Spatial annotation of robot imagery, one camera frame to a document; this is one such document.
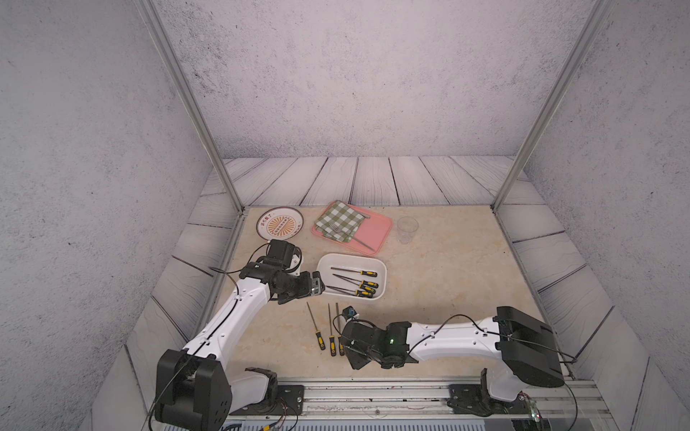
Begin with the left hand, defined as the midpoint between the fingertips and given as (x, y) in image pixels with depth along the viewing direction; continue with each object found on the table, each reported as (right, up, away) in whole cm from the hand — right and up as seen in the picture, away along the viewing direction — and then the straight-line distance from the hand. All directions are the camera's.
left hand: (316, 289), depth 82 cm
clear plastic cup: (+33, +19, +30) cm, 48 cm away
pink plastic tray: (+18, +15, +31) cm, 39 cm away
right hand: (+11, -17, -4) cm, 20 cm away
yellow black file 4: (0, -14, +4) cm, 15 cm away
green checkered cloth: (+5, +21, +33) cm, 40 cm away
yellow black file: (+17, +2, +17) cm, 24 cm away
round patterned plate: (-20, +20, +34) cm, 44 cm away
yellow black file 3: (+13, -4, +12) cm, 18 cm away
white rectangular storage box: (+10, +1, +17) cm, 20 cm away
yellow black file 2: (+17, -1, +14) cm, 22 cm away
